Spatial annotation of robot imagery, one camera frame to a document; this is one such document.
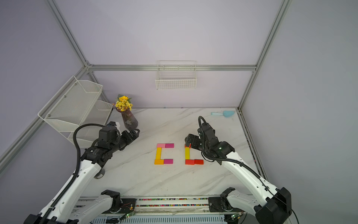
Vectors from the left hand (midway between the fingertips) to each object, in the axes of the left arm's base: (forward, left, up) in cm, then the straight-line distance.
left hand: (134, 136), depth 77 cm
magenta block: (+6, -18, -21) cm, 28 cm away
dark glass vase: (+23, +12, -12) cm, 29 cm away
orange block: (-6, -11, -22) cm, 26 cm away
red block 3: (-6, -38, -21) cm, 43 cm away
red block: (-9, -31, +4) cm, 32 cm away
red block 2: (-6, -32, -21) cm, 39 cm away
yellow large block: (+1, -11, -21) cm, 23 cm away
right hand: (-2, -33, -3) cm, 33 cm away
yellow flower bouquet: (+23, +12, +4) cm, 26 cm away
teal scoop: (+38, -66, -22) cm, 79 cm away
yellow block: (0, -30, -21) cm, 37 cm away
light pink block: (+7, -12, -22) cm, 26 cm away
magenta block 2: (-5, -18, -23) cm, 29 cm away
